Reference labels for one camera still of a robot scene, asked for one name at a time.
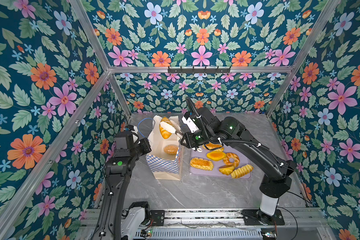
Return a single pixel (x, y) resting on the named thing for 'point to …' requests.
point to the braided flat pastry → (201, 163)
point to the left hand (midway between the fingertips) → (150, 137)
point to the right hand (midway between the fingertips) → (182, 140)
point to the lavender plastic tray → (215, 172)
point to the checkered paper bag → (164, 158)
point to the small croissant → (165, 134)
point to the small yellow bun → (227, 169)
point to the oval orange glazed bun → (217, 155)
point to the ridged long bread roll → (241, 171)
